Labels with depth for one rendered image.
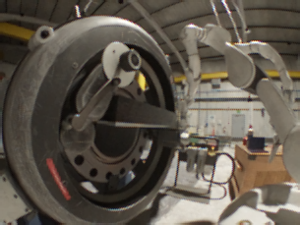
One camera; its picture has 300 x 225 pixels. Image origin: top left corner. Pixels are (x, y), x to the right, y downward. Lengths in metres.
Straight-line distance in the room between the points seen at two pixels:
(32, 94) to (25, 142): 0.07
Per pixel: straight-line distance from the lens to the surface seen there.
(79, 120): 0.22
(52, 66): 0.23
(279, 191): 0.74
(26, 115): 0.21
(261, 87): 0.57
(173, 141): 0.47
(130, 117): 0.30
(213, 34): 0.91
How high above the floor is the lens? 0.61
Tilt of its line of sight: 7 degrees up
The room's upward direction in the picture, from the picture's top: 6 degrees clockwise
